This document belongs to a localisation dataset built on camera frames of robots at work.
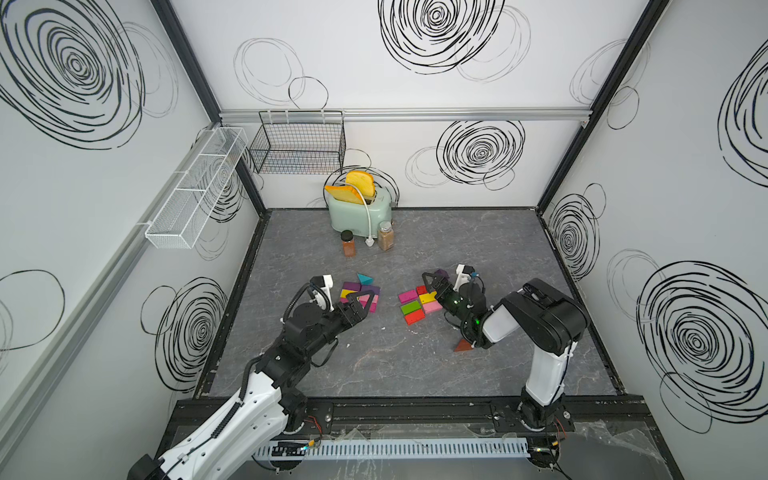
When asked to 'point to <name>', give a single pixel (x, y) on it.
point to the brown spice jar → (349, 248)
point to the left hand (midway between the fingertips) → (366, 299)
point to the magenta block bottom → (408, 296)
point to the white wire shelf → (177, 221)
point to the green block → (411, 307)
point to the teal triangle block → (365, 280)
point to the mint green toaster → (351, 216)
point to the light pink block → (431, 307)
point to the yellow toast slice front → (345, 194)
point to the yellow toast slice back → (363, 181)
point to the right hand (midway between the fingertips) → (427, 282)
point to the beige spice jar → (386, 236)
